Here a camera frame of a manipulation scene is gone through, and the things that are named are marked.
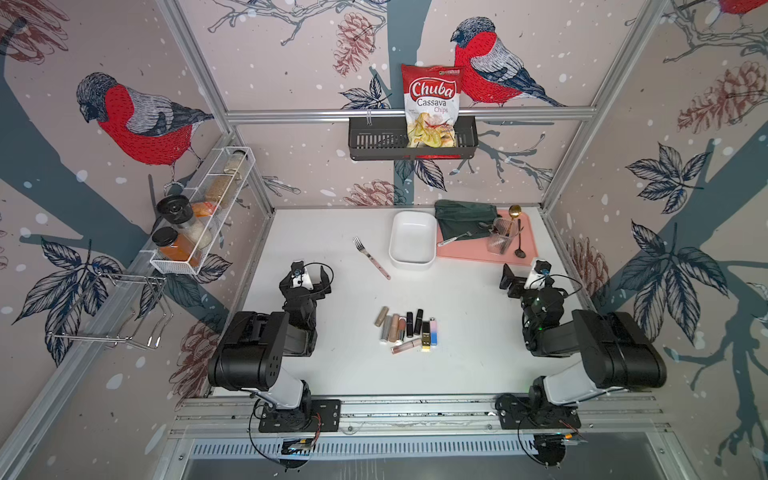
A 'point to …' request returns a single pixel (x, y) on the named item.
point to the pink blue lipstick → (434, 337)
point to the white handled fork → (453, 239)
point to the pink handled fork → (361, 247)
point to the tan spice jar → (217, 186)
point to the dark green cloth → (457, 218)
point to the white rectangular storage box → (413, 240)
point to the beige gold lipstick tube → (381, 316)
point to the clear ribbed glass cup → (499, 237)
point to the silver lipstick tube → (386, 328)
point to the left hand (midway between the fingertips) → (311, 263)
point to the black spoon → (519, 252)
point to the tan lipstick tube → (394, 328)
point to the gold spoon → (514, 212)
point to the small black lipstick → (409, 324)
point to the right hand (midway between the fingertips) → (519, 264)
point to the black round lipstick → (418, 322)
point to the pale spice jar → (236, 163)
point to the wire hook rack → (120, 307)
